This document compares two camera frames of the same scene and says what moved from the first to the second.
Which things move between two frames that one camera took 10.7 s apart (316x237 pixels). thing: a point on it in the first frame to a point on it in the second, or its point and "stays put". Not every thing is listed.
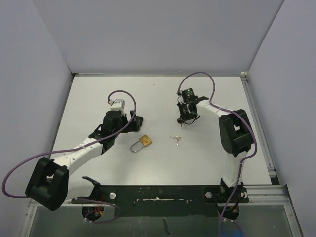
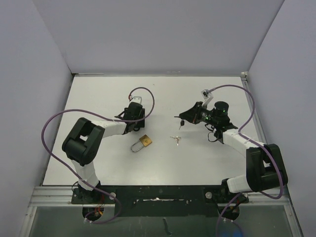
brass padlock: (145, 140) stays put
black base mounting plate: (165, 200) stays put
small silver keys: (177, 138) stays put
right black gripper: (184, 117) to (193, 115)
